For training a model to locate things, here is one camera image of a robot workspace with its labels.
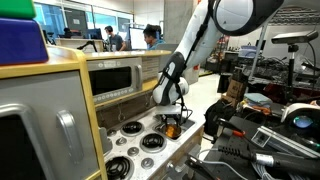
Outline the black toy stove burner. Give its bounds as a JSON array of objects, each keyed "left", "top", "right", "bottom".
[
  {"left": 120, "top": 120, "right": 146, "bottom": 137},
  {"left": 139, "top": 132, "right": 167, "bottom": 154},
  {"left": 104, "top": 155, "right": 135, "bottom": 180}
]

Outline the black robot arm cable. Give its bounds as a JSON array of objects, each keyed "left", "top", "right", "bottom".
[{"left": 159, "top": 6, "right": 195, "bottom": 126}]

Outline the green plastic block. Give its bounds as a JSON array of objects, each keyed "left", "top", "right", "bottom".
[{"left": 0, "top": 0, "right": 37, "bottom": 20}]

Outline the white device blue lens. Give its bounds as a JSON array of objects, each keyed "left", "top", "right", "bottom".
[{"left": 280, "top": 102, "right": 320, "bottom": 141}]

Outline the small cardboard box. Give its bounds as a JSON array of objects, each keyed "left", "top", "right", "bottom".
[{"left": 225, "top": 77, "right": 248, "bottom": 102}]

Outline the person in blue shirt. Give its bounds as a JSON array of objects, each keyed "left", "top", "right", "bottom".
[{"left": 142, "top": 23, "right": 167, "bottom": 51}]

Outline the blue plastic block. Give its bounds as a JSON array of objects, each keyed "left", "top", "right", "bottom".
[{"left": 0, "top": 17, "right": 50, "bottom": 66}]

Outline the grey coiled cable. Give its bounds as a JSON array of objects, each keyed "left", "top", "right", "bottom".
[{"left": 249, "top": 162, "right": 303, "bottom": 180}]

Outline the silver toy sink basin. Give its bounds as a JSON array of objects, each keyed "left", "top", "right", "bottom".
[{"left": 153, "top": 114, "right": 196, "bottom": 134}]

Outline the black orange bar clamp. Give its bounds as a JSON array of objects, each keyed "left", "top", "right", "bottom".
[{"left": 184, "top": 154, "right": 219, "bottom": 180}]

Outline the black ribbed handle tool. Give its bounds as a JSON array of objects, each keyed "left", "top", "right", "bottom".
[{"left": 217, "top": 144, "right": 320, "bottom": 178}]

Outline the thin white cable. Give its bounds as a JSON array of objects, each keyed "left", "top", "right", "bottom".
[{"left": 195, "top": 147, "right": 249, "bottom": 180}]

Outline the silver toy microwave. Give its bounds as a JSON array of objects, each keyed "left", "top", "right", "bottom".
[{"left": 86, "top": 56, "right": 144, "bottom": 105}]

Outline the white board panel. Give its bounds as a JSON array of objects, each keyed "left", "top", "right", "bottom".
[{"left": 128, "top": 27, "right": 148, "bottom": 51}]

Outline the grey stereo camera bar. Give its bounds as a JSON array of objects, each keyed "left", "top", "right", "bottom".
[{"left": 270, "top": 29, "right": 320, "bottom": 45}]

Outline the black backpack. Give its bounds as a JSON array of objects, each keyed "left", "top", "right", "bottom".
[{"left": 203, "top": 99, "right": 235, "bottom": 138}]

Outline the silver metal pot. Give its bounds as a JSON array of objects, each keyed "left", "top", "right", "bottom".
[{"left": 158, "top": 121, "right": 184, "bottom": 141}]

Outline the folded blue cloth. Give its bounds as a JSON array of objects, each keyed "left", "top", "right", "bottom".
[{"left": 243, "top": 92, "right": 273, "bottom": 108}]

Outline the silver toy oven door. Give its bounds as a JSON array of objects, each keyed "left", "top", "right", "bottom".
[{"left": 0, "top": 70, "right": 102, "bottom": 180}]

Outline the wooden toy play kitchen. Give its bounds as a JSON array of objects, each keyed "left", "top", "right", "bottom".
[{"left": 0, "top": 44, "right": 206, "bottom": 180}]

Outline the black clamp orange trigger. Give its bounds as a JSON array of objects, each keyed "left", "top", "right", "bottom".
[{"left": 215, "top": 117, "right": 248, "bottom": 139}]

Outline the hanging metal hook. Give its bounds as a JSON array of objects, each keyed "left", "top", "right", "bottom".
[{"left": 116, "top": 101, "right": 127, "bottom": 123}]

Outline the grey slanted pole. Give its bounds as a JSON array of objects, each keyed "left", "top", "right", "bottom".
[{"left": 247, "top": 25, "right": 269, "bottom": 82}]

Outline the black camera stand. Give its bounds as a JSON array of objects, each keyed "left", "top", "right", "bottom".
[{"left": 286, "top": 43, "right": 300, "bottom": 101}]

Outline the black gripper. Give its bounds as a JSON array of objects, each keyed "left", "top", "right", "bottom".
[{"left": 162, "top": 114, "right": 184, "bottom": 131}]

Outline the person in dark shirt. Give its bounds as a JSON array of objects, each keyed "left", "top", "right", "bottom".
[{"left": 103, "top": 25, "right": 127, "bottom": 52}]

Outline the dark computer monitor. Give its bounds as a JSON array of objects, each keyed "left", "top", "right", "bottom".
[{"left": 86, "top": 27, "right": 103, "bottom": 41}]

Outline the aluminium extrusion rail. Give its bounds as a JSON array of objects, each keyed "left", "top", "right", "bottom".
[{"left": 251, "top": 125, "right": 320, "bottom": 159}]

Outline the orange toy object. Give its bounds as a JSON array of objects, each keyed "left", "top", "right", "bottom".
[{"left": 165, "top": 124, "right": 181, "bottom": 139}]

